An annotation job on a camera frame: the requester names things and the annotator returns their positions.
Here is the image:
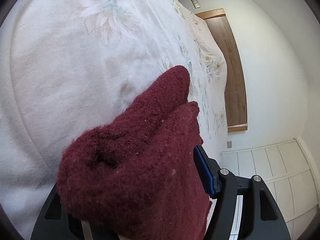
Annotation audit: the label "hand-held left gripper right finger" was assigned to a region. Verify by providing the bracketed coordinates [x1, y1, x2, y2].
[193, 145, 292, 240]

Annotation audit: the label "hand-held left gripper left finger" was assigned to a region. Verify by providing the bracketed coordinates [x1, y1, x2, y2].
[30, 182, 84, 240]

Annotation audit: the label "dark red knitted sweater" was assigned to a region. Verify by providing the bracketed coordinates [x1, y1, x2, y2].
[56, 65, 213, 240]

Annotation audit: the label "white wardrobe doors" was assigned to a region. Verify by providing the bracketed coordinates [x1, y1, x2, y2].
[220, 137, 314, 240]

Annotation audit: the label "wooden headboard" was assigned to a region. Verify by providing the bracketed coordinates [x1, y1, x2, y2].
[194, 8, 248, 133]

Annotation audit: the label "floral white duvet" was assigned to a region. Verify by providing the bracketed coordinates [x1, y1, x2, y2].
[0, 0, 228, 227]

